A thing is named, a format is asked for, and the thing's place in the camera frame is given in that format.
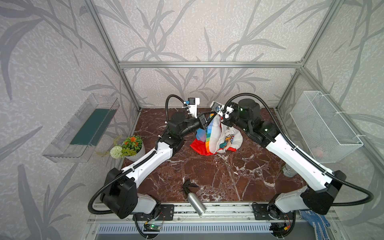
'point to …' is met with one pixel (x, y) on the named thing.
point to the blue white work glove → (320, 222)
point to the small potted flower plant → (132, 148)
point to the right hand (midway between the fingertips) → (224, 99)
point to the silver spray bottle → (199, 207)
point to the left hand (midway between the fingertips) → (218, 111)
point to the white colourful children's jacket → (216, 137)
